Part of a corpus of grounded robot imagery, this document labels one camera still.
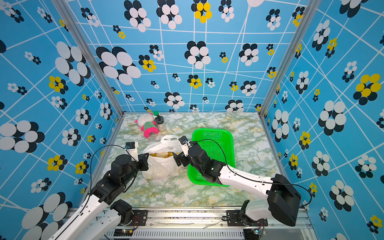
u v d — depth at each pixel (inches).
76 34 30.4
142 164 25.8
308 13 27.5
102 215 23.5
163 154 35.6
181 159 26.2
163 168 31.0
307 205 17.8
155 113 43.0
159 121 40.1
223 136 38.6
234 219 28.4
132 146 25.2
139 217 28.8
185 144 24.8
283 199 15.9
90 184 34.3
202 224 28.6
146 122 42.0
